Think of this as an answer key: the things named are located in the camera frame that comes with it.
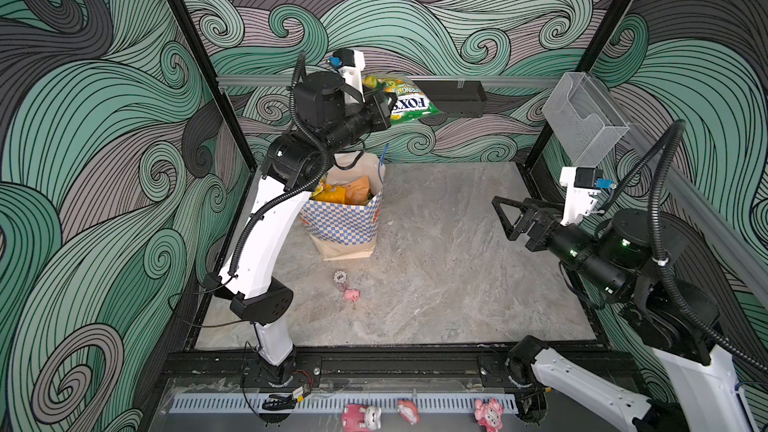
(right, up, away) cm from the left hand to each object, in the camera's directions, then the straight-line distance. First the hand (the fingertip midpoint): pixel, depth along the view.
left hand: (401, 92), depth 55 cm
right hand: (+19, -21, -3) cm, 29 cm away
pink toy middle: (+2, -67, +9) cm, 67 cm away
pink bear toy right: (+20, -68, +10) cm, 72 cm away
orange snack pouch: (-11, -19, +43) cm, 48 cm away
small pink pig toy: (-12, -49, +29) cm, 58 cm away
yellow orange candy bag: (-20, -20, +34) cm, 44 cm away
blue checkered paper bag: (-14, -30, +29) cm, 44 cm away
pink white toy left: (-8, -69, +9) cm, 70 cm away
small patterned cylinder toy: (-15, -44, +28) cm, 54 cm away
